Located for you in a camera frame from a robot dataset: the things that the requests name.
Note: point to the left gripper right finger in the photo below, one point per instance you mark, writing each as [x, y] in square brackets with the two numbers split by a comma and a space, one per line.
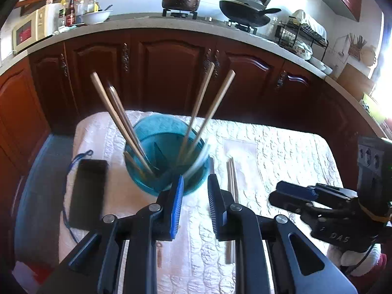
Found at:
[271, 254]

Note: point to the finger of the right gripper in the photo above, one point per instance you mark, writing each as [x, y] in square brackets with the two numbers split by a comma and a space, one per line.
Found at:
[296, 191]
[298, 204]

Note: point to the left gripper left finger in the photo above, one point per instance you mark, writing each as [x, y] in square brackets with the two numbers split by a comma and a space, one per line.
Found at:
[121, 252]

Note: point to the wooden chopstick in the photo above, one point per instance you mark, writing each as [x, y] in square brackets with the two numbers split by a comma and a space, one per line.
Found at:
[196, 107]
[211, 165]
[211, 112]
[230, 245]
[236, 199]

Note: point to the white ceramic spoon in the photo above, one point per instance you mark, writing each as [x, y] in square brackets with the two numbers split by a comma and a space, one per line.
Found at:
[198, 163]

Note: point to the grey kitchen countertop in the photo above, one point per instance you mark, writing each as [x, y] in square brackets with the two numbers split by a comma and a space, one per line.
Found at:
[198, 27]

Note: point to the right hand white glove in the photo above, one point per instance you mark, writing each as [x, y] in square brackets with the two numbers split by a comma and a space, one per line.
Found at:
[357, 264]

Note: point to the black smartphone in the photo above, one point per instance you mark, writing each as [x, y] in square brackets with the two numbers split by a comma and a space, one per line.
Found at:
[88, 194]

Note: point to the white embroidered table cloth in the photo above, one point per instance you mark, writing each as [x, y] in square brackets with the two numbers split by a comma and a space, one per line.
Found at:
[195, 262]

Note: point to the wooden cutting board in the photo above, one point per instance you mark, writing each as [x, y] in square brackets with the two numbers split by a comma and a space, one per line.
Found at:
[355, 82]

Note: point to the floral teal utensil holder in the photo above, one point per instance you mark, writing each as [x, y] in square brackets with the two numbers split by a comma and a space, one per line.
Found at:
[161, 137]

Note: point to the black dish rack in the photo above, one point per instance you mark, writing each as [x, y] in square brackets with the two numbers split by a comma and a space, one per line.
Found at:
[288, 33]

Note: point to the black wok pan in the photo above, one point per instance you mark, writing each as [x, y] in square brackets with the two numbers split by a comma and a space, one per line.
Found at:
[246, 15]

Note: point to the brown sauce bottle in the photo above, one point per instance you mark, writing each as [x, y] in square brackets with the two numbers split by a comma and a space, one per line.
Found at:
[70, 14]

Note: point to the white bowl on counter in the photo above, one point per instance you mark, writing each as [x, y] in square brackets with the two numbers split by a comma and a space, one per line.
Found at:
[95, 17]

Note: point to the white microwave oven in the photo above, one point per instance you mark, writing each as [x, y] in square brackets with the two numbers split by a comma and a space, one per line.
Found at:
[37, 26]

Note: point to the wall utensil basket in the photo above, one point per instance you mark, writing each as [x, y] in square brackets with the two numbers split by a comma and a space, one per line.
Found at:
[356, 43]

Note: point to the metal handled utensil in holder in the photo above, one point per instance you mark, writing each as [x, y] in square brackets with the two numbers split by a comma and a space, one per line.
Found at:
[116, 102]

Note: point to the wooden handled utensil in holder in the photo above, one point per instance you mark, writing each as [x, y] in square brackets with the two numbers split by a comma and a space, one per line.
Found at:
[117, 120]

